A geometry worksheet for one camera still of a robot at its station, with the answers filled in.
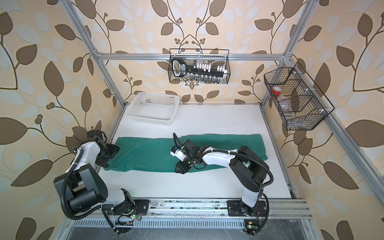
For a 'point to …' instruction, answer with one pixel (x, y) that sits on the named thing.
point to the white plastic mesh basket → (153, 108)
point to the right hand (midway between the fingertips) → (178, 169)
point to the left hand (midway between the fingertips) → (114, 154)
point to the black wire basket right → (302, 105)
